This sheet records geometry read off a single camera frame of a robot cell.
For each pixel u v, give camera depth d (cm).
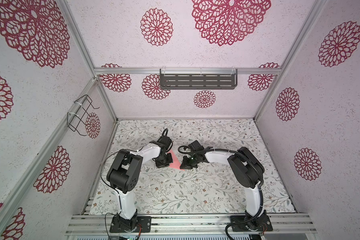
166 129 87
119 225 68
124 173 50
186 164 84
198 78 92
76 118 75
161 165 85
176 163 95
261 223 64
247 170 53
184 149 92
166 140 79
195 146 80
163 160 82
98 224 75
